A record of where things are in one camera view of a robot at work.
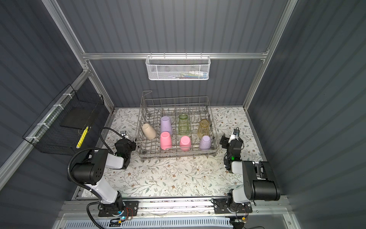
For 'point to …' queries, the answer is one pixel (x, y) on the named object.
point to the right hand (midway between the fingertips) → (233, 135)
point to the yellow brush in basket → (82, 137)
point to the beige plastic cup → (148, 131)
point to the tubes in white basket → (191, 75)
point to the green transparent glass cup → (183, 127)
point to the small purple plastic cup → (205, 143)
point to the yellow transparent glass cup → (203, 128)
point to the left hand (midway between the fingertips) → (129, 139)
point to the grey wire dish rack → (176, 128)
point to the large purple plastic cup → (166, 125)
